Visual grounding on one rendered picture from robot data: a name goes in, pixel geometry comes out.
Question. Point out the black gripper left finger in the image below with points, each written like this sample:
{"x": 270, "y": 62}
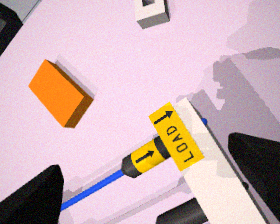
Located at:
{"x": 36, "y": 202}

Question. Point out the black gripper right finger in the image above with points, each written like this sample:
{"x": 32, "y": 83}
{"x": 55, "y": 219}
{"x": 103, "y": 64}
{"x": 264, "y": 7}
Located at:
{"x": 259, "y": 161}

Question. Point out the orange rectangular block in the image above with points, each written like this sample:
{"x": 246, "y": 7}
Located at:
{"x": 65, "y": 99}

